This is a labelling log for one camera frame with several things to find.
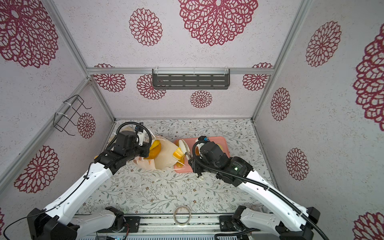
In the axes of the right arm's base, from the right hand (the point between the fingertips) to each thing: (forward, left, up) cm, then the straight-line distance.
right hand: (190, 159), depth 66 cm
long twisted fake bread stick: (+5, +6, -14) cm, 16 cm away
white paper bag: (+15, +19, -28) cm, 38 cm away
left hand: (+10, +22, -6) cm, 25 cm away
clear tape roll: (-19, +1, -27) cm, 33 cm away
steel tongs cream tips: (+7, +3, -1) cm, 8 cm away
